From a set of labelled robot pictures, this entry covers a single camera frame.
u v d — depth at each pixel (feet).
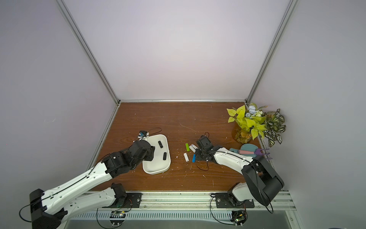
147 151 1.88
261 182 1.38
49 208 1.29
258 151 2.97
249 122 2.47
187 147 3.04
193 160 2.86
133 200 2.39
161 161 2.87
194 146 3.03
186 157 2.89
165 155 2.94
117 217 2.37
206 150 2.23
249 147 3.03
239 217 2.29
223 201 2.38
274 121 2.52
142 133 2.16
